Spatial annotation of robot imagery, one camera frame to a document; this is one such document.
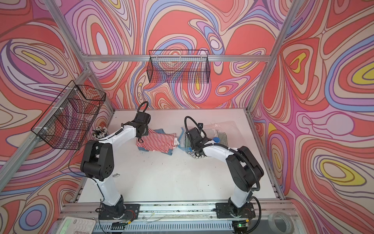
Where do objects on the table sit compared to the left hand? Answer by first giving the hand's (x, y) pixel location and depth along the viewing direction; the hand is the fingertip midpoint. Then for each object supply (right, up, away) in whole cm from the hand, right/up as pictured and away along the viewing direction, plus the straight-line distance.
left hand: (142, 130), depth 97 cm
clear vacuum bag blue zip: (+59, -2, +8) cm, 59 cm away
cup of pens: (-21, 0, -12) cm, 24 cm away
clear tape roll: (+79, -42, -29) cm, 94 cm away
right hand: (+39, -7, -3) cm, 40 cm away
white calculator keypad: (-24, -44, -28) cm, 57 cm away
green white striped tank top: (+52, -4, +5) cm, 52 cm away
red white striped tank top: (+17, -8, -1) cm, 19 cm away
